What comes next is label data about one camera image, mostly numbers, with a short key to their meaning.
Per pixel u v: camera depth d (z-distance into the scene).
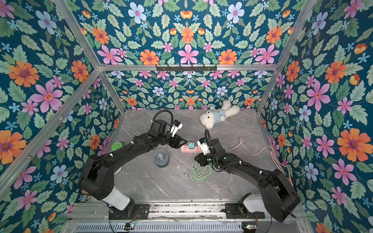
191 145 0.91
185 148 0.94
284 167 0.92
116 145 0.94
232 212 0.72
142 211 0.74
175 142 0.75
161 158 0.85
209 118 1.04
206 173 0.86
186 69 0.94
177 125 0.77
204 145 0.77
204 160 0.74
